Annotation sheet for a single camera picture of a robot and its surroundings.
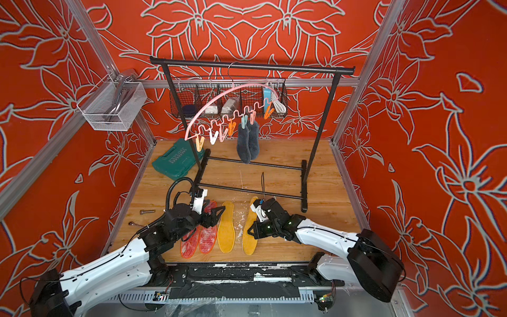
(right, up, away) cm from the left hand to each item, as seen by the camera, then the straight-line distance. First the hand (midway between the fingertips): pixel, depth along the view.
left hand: (216, 203), depth 77 cm
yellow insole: (+3, -14, +6) cm, 16 cm away
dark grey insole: (+10, +24, +8) cm, 27 cm away
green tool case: (-25, +17, +26) cm, 40 cm away
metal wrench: (-40, -12, +10) cm, 43 cm away
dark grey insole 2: (+15, +26, +6) cm, 31 cm away
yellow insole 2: (+13, -16, 0) cm, 21 cm away
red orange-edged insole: (-5, -16, +6) cm, 18 cm away
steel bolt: (-37, -7, +13) cm, 40 cm away
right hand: (+11, -13, +1) cm, 17 cm away
